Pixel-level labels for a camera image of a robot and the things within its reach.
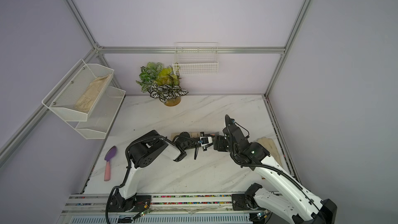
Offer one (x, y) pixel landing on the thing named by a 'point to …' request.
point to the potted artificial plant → (163, 83)
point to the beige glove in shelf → (86, 100)
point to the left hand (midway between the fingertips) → (218, 137)
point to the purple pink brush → (110, 154)
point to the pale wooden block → (195, 135)
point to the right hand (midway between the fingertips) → (219, 142)
